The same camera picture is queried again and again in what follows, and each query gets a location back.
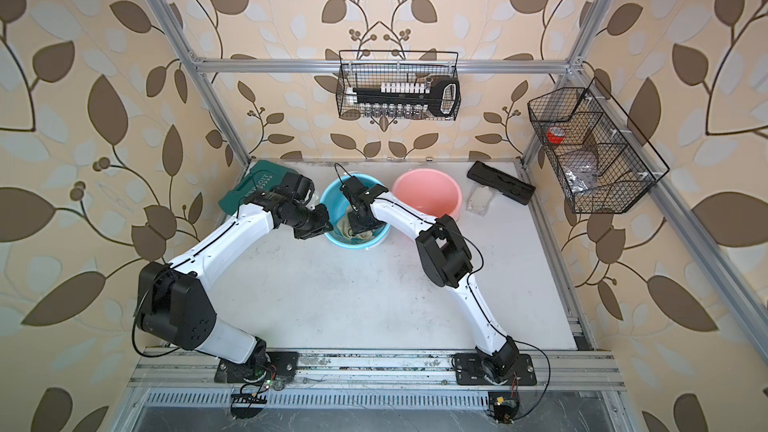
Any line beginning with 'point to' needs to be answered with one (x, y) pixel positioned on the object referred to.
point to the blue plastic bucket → (334, 201)
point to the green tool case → (262, 175)
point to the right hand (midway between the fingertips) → (363, 224)
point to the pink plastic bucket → (433, 191)
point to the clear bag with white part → (480, 199)
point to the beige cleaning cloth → (346, 229)
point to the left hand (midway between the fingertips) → (330, 224)
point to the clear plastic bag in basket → (581, 178)
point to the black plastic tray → (501, 182)
